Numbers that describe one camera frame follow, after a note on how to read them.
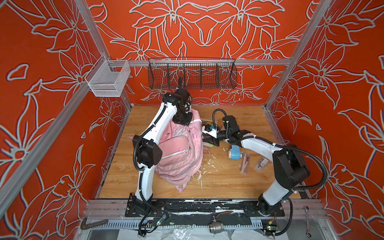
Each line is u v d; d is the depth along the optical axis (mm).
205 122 1070
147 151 518
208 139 769
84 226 683
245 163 876
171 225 696
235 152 876
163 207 727
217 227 656
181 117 729
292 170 456
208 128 715
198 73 969
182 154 773
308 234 666
